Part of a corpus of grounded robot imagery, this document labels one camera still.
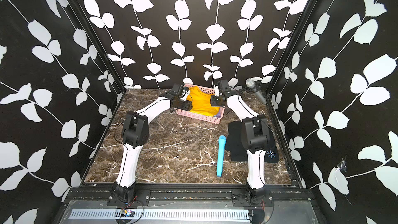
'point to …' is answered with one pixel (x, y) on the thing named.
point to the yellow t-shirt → (201, 102)
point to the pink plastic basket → (196, 115)
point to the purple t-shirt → (218, 114)
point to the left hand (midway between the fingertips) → (189, 102)
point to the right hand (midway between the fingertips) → (211, 98)
